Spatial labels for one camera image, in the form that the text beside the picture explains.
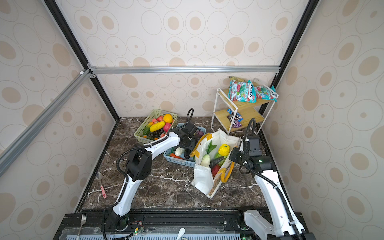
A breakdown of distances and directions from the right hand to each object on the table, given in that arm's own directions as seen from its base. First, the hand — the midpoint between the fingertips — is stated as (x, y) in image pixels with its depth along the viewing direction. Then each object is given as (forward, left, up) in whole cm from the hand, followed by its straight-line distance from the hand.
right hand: (233, 153), depth 78 cm
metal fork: (-27, +77, -18) cm, 83 cm away
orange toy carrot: (+7, +34, -13) cm, 37 cm away
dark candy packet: (+28, -8, -2) cm, 29 cm away
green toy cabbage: (+5, +7, -11) cm, 13 cm away
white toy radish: (+1, +14, -9) cm, 17 cm away
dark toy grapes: (+25, +48, -15) cm, 56 cm away
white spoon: (-32, +27, -18) cm, 46 cm away
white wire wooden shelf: (+37, -18, -5) cm, 41 cm away
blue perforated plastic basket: (+2, +23, -13) cm, 27 cm away
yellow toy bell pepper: (+5, +4, -6) cm, 8 cm away
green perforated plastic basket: (+45, +52, -13) cm, 70 cm away
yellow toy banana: (+30, +47, -11) cm, 57 cm away
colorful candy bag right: (+30, -19, +16) cm, 39 cm away
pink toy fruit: (+31, +41, -13) cm, 53 cm away
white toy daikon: (+9, +31, -12) cm, 34 cm away
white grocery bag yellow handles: (-9, +16, -12) cm, 22 cm away
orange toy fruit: (+37, +40, -10) cm, 56 cm away
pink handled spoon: (-5, +77, -16) cm, 79 cm away
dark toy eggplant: (+1, +9, -11) cm, 14 cm away
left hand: (+15, +20, -12) cm, 28 cm away
